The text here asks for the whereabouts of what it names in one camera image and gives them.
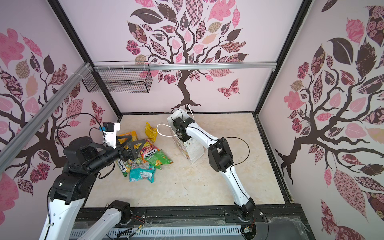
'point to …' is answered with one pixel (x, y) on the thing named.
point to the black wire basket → (119, 77)
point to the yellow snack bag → (151, 133)
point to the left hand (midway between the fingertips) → (139, 142)
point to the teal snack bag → (141, 171)
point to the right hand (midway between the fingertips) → (187, 144)
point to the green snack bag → (158, 159)
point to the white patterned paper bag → (193, 150)
